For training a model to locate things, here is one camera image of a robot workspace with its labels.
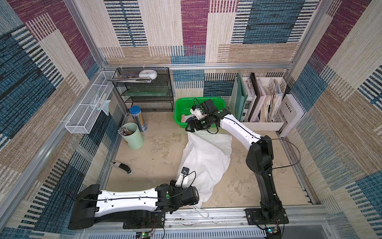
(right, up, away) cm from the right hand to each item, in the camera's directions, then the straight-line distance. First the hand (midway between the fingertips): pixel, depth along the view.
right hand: (190, 126), depth 90 cm
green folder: (+31, +21, +10) cm, 39 cm away
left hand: (-2, -30, -13) cm, 33 cm away
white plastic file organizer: (+48, +13, +9) cm, 51 cm away
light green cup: (-35, -9, +4) cm, 36 cm away
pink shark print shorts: (-4, +6, +14) cm, 16 cm away
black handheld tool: (-38, -24, -3) cm, 45 cm away
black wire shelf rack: (-31, +25, +14) cm, 43 cm away
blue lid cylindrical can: (-34, +10, +4) cm, 36 cm away
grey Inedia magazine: (+63, +9, +4) cm, 63 cm away
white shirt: (+10, -18, +3) cm, 21 cm away
